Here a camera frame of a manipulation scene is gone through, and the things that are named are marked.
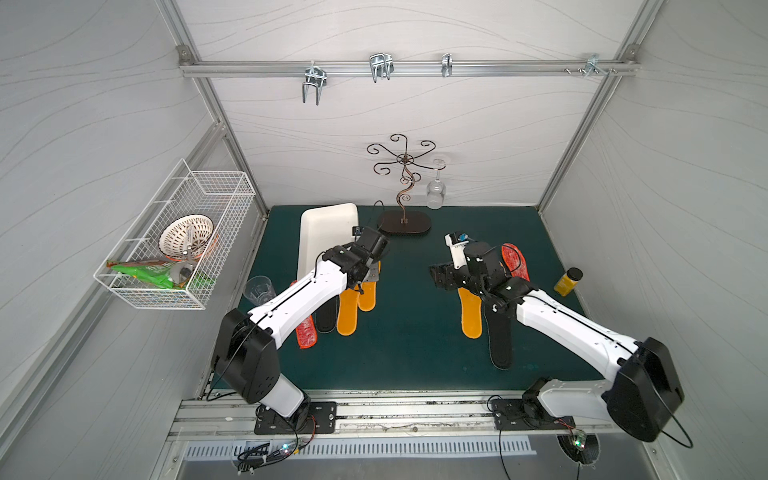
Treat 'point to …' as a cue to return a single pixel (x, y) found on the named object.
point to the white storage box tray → (322, 227)
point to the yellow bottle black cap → (568, 282)
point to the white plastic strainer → (172, 241)
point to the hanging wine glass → (436, 190)
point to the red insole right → (515, 261)
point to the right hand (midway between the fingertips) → (441, 262)
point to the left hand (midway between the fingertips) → (364, 268)
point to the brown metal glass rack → (393, 222)
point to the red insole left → (306, 330)
